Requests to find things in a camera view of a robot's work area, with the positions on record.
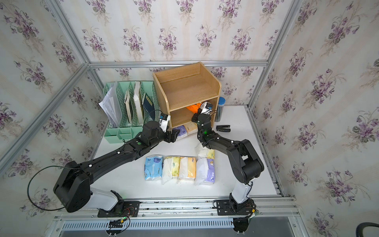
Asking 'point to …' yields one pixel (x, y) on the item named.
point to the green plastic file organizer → (128, 131)
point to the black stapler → (222, 128)
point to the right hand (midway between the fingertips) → (199, 108)
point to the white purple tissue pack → (205, 171)
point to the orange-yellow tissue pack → (187, 169)
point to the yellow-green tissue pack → (171, 166)
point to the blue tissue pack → (153, 169)
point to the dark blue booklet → (148, 105)
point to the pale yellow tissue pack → (191, 126)
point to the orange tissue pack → (194, 107)
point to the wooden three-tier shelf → (186, 88)
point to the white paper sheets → (110, 103)
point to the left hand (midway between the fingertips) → (176, 129)
